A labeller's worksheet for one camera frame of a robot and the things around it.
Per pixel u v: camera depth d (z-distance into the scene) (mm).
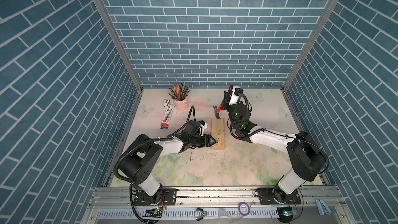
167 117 1019
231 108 708
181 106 1019
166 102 1085
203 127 845
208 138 805
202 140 793
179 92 1007
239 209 705
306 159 459
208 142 790
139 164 450
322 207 700
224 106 742
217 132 941
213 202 733
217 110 912
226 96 770
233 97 704
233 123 667
